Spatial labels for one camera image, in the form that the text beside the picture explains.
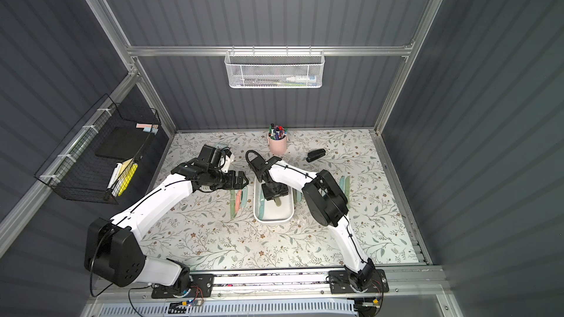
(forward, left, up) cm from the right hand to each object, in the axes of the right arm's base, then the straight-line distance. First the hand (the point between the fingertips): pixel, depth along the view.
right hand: (277, 195), depth 95 cm
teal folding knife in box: (-4, +7, -1) cm, 8 cm away
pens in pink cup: (+26, +1, +13) cm, 29 cm away
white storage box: (-8, +2, -1) cm, 8 cm away
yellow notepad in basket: (-12, +42, +34) cm, 56 cm away
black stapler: (+22, -18, +1) cm, 29 cm away
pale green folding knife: (-3, 0, 0) cm, 3 cm away
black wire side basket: (-2, +60, +28) cm, 66 cm away
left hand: (-2, +15, +14) cm, 20 cm away
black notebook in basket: (+7, +55, +27) cm, 62 cm away
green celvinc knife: (-3, +19, -1) cm, 19 cm away
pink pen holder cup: (+23, +1, +6) cm, 24 cm away
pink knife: (-2, +17, 0) cm, 17 cm away
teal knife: (-1, +14, 0) cm, 14 cm away
